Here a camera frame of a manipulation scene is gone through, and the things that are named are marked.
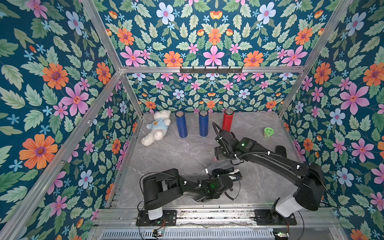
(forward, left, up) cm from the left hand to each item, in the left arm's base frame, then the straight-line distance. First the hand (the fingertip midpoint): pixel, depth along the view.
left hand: (225, 165), depth 84 cm
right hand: (+5, +2, +8) cm, 10 cm away
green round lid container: (+23, -34, -2) cm, 41 cm away
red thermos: (+27, -5, +8) cm, 29 cm away
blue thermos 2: (+29, +10, +5) cm, 31 cm away
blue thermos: (+28, +25, +7) cm, 38 cm away
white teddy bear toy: (+36, +39, +3) cm, 53 cm away
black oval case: (+10, -39, -5) cm, 41 cm away
